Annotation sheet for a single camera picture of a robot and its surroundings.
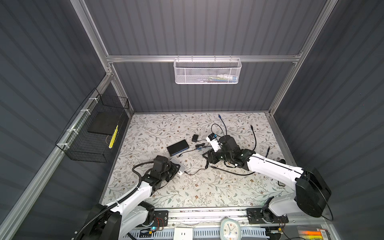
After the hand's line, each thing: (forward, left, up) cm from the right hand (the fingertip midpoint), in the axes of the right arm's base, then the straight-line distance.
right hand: (207, 154), depth 82 cm
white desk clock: (-34, -10, -11) cm, 36 cm away
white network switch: (-4, +14, -9) cm, 18 cm away
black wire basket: (+2, +57, +16) cm, 59 cm away
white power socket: (-35, +12, -9) cm, 38 cm away
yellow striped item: (-3, +46, +15) cm, 48 cm away
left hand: (-3, +15, -7) cm, 17 cm away
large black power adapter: (+19, +7, -12) cm, 24 cm away
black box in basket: (+10, +53, +17) cm, 56 cm away
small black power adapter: (0, 0, -12) cm, 12 cm away
